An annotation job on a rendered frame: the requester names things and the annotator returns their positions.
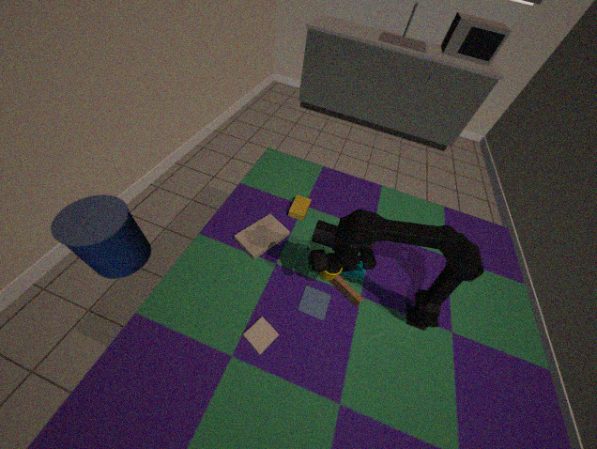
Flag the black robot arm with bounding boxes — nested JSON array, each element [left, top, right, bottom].
[[312, 209, 484, 330]]

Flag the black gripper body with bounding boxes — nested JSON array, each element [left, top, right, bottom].
[[311, 243, 376, 271]]

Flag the tan square tile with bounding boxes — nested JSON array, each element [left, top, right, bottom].
[[243, 317, 279, 354]]

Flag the yellow rectangular block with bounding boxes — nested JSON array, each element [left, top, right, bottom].
[[288, 195, 312, 221]]

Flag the tan flat box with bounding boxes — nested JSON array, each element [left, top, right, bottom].
[[234, 214, 290, 260]]

